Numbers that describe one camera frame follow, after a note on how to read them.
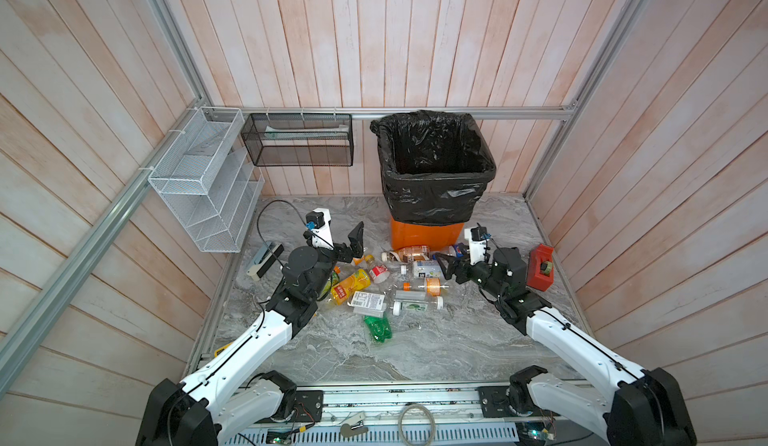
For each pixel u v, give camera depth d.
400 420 0.71
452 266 0.71
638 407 0.39
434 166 1.03
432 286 0.89
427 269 0.93
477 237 0.69
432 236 0.97
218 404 0.41
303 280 0.55
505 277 0.59
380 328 0.82
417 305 0.87
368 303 0.84
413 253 0.98
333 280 0.91
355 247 0.66
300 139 1.04
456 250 0.95
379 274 0.93
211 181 0.72
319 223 0.61
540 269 0.93
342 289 0.88
